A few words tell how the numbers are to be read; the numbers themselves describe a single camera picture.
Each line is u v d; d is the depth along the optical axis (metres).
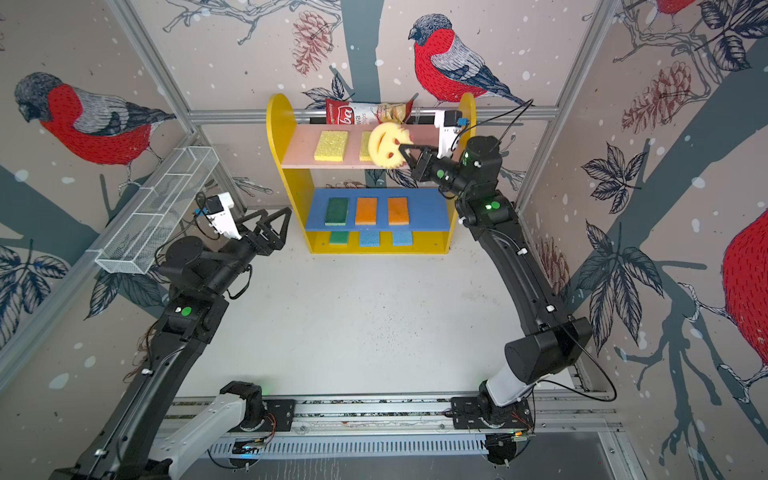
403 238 1.08
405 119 0.88
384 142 0.64
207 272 0.47
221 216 0.53
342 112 0.87
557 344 0.40
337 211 0.98
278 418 0.73
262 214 0.66
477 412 0.73
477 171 0.50
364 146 0.79
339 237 1.06
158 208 0.78
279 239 0.56
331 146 0.78
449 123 0.55
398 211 1.00
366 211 0.98
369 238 1.08
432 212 1.01
